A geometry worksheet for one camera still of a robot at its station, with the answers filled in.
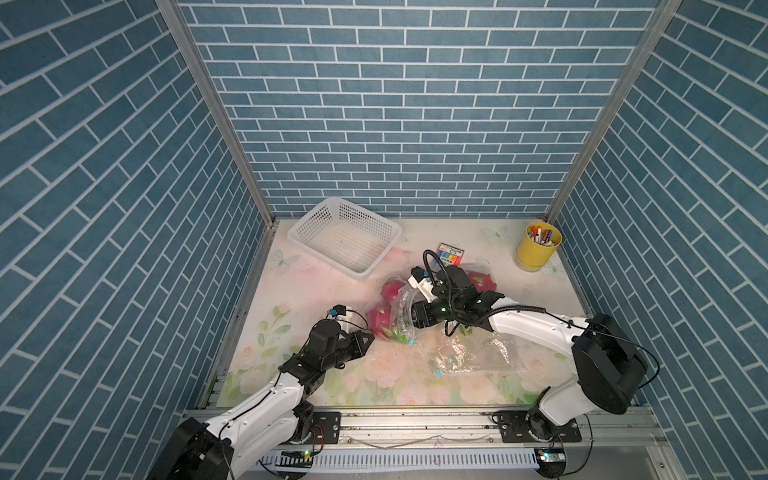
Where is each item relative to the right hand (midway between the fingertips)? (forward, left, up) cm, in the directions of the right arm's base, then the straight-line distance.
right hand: (407, 319), depth 81 cm
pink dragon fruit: (0, +7, -1) cm, 7 cm away
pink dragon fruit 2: (+11, +6, -3) cm, 13 cm away
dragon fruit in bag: (+17, -23, -4) cm, 29 cm away
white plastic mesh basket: (+38, +25, -11) cm, 47 cm away
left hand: (-4, +7, -5) cm, 10 cm away
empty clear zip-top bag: (-4, -17, -10) cm, 20 cm away
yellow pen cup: (+28, -41, +2) cm, 50 cm away
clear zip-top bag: (-3, +1, +2) cm, 4 cm away
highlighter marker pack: (+32, -14, -10) cm, 36 cm away
